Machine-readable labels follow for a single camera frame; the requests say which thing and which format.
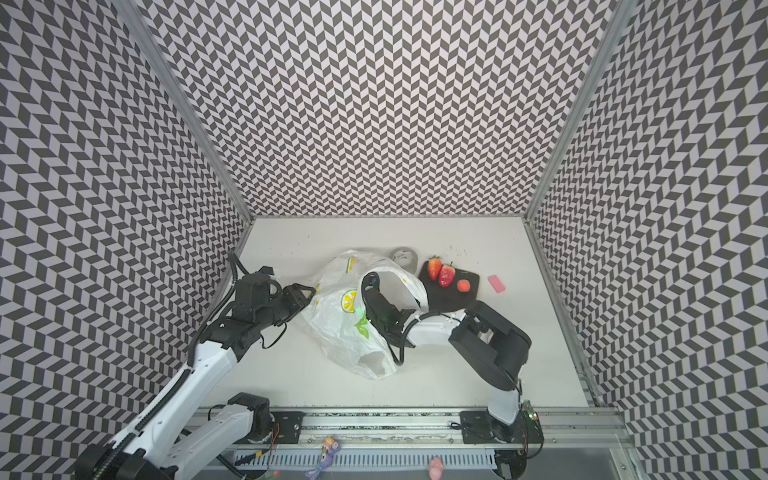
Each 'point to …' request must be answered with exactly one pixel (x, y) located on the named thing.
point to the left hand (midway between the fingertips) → (311, 295)
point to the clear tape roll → (406, 257)
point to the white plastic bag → (337, 317)
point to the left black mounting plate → (289, 425)
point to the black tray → (446, 299)
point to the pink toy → (436, 469)
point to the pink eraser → (496, 283)
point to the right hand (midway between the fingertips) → (353, 321)
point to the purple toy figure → (328, 448)
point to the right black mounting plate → (481, 427)
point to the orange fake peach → (463, 285)
